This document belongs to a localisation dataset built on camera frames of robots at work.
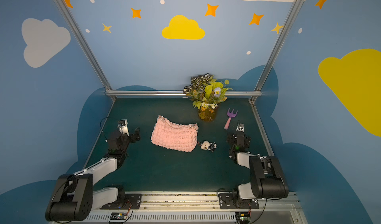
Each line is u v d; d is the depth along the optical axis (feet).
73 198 1.36
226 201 2.42
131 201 2.48
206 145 3.00
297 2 2.37
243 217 2.36
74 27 2.62
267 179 1.49
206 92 3.14
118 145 2.22
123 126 2.47
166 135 2.89
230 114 3.64
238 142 2.38
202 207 2.45
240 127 2.64
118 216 2.35
